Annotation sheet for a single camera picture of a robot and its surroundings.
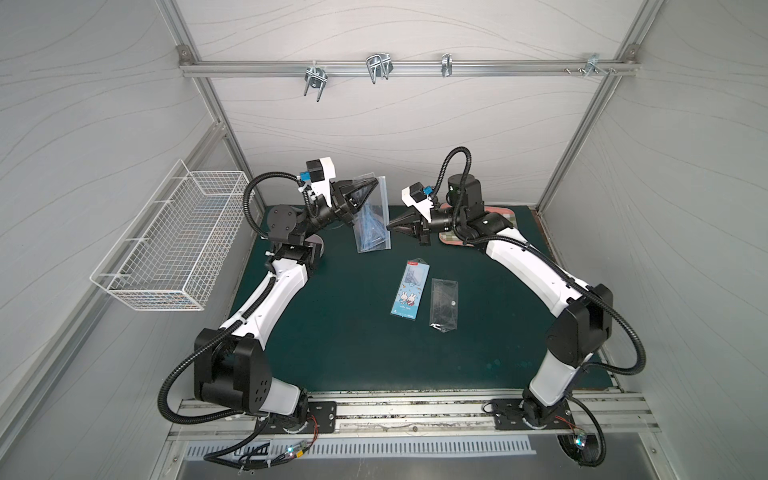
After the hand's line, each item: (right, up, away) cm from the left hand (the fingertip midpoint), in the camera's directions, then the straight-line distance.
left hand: (375, 182), depth 59 cm
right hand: (+2, -8, +12) cm, 15 cm away
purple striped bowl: (-24, -12, +45) cm, 52 cm away
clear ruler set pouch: (-1, -10, +11) cm, 14 cm away
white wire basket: (-46, -15, +10) cm, 50 cm away
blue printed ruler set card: (+9, -28, +37) cm, 47 cm away
